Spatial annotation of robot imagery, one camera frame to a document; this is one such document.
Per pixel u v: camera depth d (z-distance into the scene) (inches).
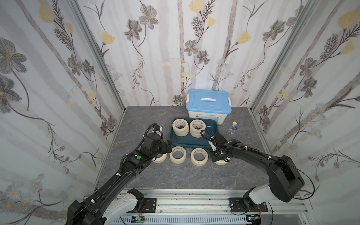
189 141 40.7
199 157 36.4
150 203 29.0
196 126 42.0
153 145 22.6
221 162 33.5
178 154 36.6
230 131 42.0
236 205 28.8
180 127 42.0
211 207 29.4
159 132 25.1
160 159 35.2
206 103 39.9
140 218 27.6
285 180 17.1
